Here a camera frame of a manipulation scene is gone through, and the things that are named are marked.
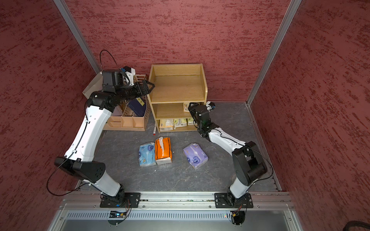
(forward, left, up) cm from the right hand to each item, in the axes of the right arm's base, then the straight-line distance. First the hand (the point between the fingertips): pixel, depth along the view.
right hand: (188, 107), depth 87 cm
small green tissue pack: (-4, +7, -11) cm, 14 cm away
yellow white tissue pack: (-2, +16, -15) cm, 22 cm away
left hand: (-3, +21, +17) cm, 27 cm away
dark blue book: (+14, +38, -13) cm, 42 cm away
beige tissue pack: (+2, +2, -2) cm, 3 cm away
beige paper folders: (+12, +58, +9) cm, 60 cm away
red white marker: (-3, +25, -21) cm, 33 cm away
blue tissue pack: (-22, +27, -18) cm, 39 cm away
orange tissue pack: (-22, +16, -14) cm, 30 cm away
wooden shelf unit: (+12, +7, +7) cm, 16 cm away
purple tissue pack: (-24, -3, -17) cm, 30 cm away
